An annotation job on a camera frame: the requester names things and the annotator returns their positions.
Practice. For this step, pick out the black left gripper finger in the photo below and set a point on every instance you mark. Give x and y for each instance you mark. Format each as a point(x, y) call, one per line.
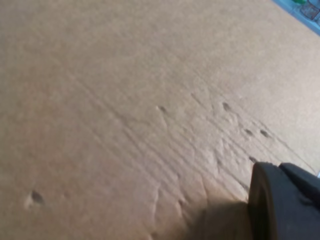
point(283, 203)

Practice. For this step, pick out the brown cardboard drawer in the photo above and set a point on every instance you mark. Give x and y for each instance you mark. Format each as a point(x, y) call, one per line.
point(142, 119)

